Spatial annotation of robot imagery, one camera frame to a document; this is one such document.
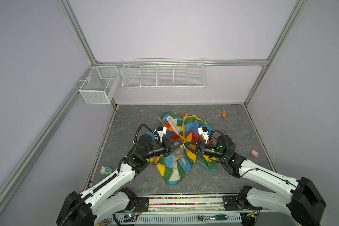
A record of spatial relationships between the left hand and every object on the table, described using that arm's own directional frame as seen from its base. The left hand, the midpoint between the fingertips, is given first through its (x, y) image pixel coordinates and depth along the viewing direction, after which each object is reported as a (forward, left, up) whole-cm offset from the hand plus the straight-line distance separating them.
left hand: (183, 146), depth 67 cm
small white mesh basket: (+51, +55, -2) cm, 75 cm away
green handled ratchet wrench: (-28, -16, -24) cm, 41 cm away
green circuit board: (-25, +29, -28) cm, 48 cm away
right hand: (-1, -1, 0) cm, 1 cm away
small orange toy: (+39, -38, -25) cm, 59 cm away
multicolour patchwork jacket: (0, +4, -25) cm, 26 cm away
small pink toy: (+4, -48, -24) cm, 54 cm away
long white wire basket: (+54, +8, +5) cm, 55 cm away
